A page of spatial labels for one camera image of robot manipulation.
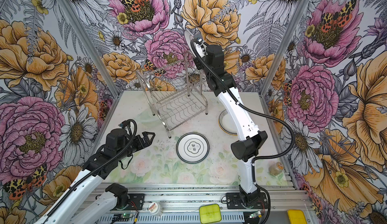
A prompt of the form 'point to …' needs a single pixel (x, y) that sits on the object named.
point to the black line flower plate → (192, 148)
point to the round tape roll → (154, 209)
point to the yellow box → (297, 216)
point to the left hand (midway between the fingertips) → (148, 142)
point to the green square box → (210, 213)
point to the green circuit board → (122, 217)
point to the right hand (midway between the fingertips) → (201, 51)
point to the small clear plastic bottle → (276, 169)
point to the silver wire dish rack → (174, 91)
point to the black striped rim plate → (226, 123)
